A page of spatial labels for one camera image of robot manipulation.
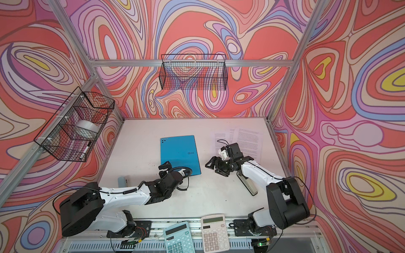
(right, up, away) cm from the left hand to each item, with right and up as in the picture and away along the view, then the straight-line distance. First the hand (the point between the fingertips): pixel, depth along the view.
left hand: (171, 167), depth 86 cm
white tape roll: (-37, +23, -12) cm, 45 cm away
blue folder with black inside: (+3, +7, +16) cm, 17 cm away
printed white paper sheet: (+50, +13, +22) cm, 56 cm away
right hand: (+22, -2, -1) cm, 22 cm away
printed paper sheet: (+38, +15, +22) cm, 46 cm away
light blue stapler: (-26, -7, -3) cm, 28 cm away
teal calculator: (+7, -28, -17) cm, 34 cm away
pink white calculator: (+23, -27, -16) cm, 39 cm away
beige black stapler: (+42, -8, -2) cm, 43 cm away
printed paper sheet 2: (+26, +16, -13) cm, 33 cm away
